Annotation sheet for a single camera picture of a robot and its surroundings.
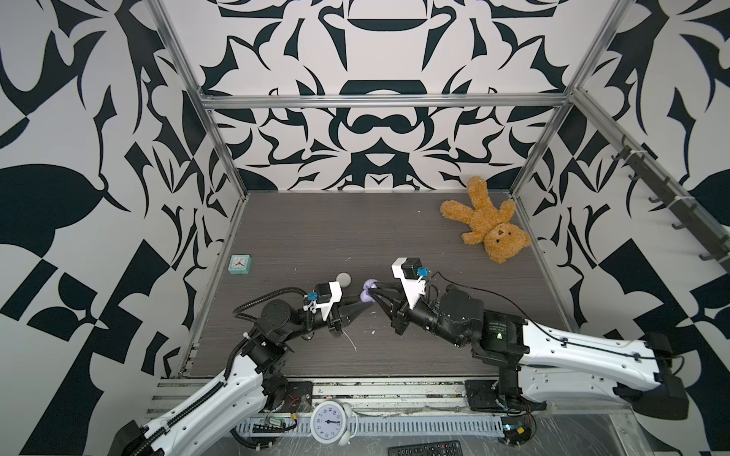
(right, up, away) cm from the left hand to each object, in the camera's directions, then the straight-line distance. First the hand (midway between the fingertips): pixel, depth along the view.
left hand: (370, 293), depth 62 cm
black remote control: (+17, -37, +5) cm, 42 cm away
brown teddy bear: (+45, +9, +34) cm, 57 cm away
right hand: (0, +1, -3) cm, 4 cm away
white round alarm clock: (-9, -33, +7) cm, 34 cm away
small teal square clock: (-43, +1, +34) cm, 55 cm away
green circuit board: (+36, -36, +9) cm, 52 cm away
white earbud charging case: (-8, -3, +32) cm, 33 cm away
